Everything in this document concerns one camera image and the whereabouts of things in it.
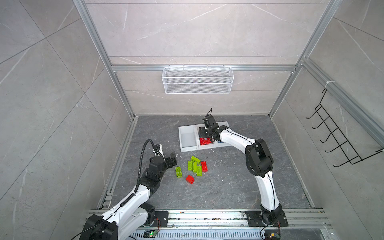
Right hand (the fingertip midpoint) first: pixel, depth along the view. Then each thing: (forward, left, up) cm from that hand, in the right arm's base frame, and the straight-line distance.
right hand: (202, 130), depth 101 cm
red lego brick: (-24, 0, -6) cm, 25 cm away
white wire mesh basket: (+27, +3, +23) cm, 35 cm away
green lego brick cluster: (-23, +7, -5) cm, 25 cm away
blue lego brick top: (-22, -7, +18) cm, 29 cm away
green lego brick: (-27, +16, -6) cm, 32 cm away
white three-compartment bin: (+2, +9, -7) cm, 11 cm away
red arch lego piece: (-4, -1, -6) cm, 8 cm away
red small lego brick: (-32, +8, -6) cm, 33 cm away
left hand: (-19, +21, +6) cm, 29 cm away
